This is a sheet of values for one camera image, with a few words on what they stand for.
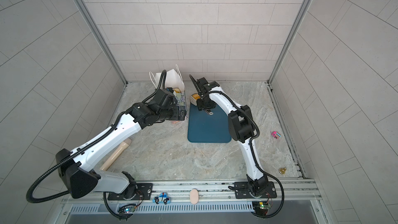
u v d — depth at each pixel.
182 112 0.67
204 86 0.71
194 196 0.69
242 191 0.71
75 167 0.38
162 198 0.68
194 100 0.97
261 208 0.68
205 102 0.83
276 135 0.87
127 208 0.64
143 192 0.70
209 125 0.94
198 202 0.68
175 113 0.65
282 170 0.76
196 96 1.02
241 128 0.57
